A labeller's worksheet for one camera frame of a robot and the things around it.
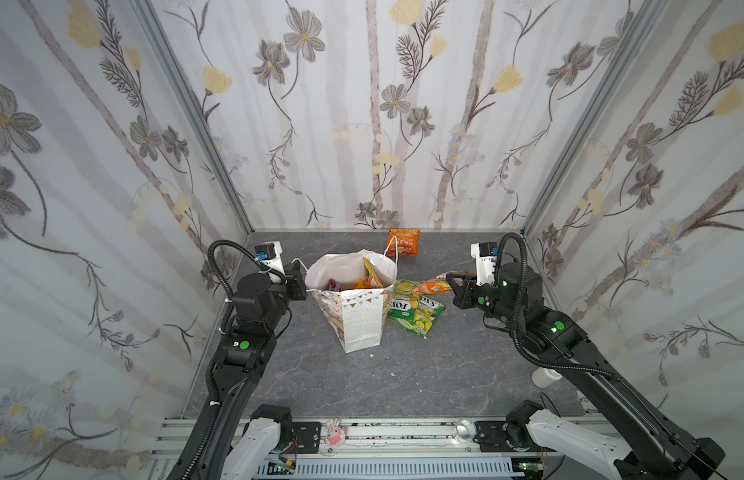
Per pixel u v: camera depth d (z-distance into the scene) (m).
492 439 0.73
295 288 0.62
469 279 0.61
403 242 1.14
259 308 0.51
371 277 0.81
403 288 0.98
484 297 0.58
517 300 0.49
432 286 0.71
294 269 0.70
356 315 0.78
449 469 0.70
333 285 0.88
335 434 0.72
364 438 0.75
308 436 0.73
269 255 0.57
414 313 0.93
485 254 0.59
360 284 0.93
